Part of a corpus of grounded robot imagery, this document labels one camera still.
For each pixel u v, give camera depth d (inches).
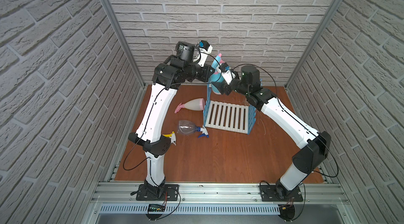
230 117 39.3
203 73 22.4
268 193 28.6
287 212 27.4
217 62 25.3
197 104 39.4
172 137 35.4
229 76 24.8
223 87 25.5
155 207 28.4
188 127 36.0
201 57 20.7
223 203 28.0
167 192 28.6
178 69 17.9
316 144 17.1
